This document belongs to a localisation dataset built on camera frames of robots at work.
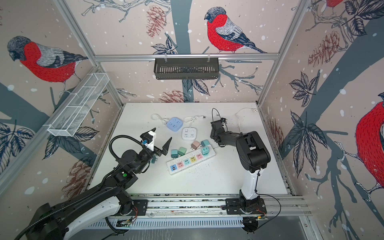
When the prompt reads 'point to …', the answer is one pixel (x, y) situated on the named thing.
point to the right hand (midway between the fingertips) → (217, 134)
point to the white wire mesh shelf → (70, 118)
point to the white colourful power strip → (180, 162)
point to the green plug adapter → (182, 151)
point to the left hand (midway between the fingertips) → (161, 133)
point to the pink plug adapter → (195, 145)
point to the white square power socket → (189, 133)
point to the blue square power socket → (175, 124)
